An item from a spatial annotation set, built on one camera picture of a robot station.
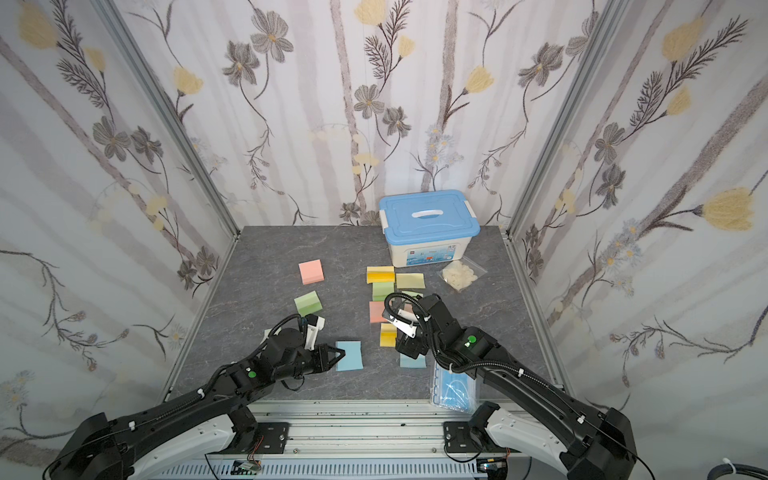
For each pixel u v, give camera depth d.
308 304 0.98
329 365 0.72
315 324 0.75
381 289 1.04
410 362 0.86
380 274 1.08
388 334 0.91
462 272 1.07
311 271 1.06
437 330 0.56
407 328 0.66
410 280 1.07
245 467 0.71
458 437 0.74
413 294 1.05
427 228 0.99
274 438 0.74
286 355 0.61
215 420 0.54
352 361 0.77
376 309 0.99
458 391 0.80
